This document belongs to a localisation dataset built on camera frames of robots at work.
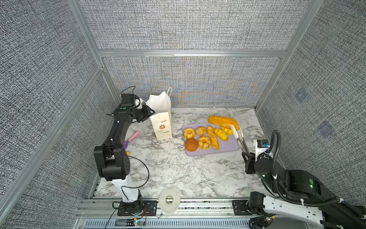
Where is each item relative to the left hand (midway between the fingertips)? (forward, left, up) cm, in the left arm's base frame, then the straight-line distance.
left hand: (153, 112), depth 88 cm
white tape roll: (-48, -9, -22) cm, 53 cm away
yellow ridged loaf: (-6, -45, -18) cm, 49 cm away
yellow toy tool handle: (-16, +18, -20) cm, 31 cm away
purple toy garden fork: (-8, +21, -22) cm, 31 cm away
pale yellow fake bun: (-3, -31, -17) cm, 36 cm away
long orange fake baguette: (-9, -39, -18) cm, 44 cm away
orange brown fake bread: (-14, -23, -17) cm, 32 cm away
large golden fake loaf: (-14, -39, +5) cm, 42 cm away
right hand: (-33, -44, +5) cm, 55 cm away
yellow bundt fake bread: (-4, -23, -18) cm, 29 cm away
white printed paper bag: (-5, -5, -2) cm, 8 cm away
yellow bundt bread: (-12, -32, -18) cm, 39 cm away
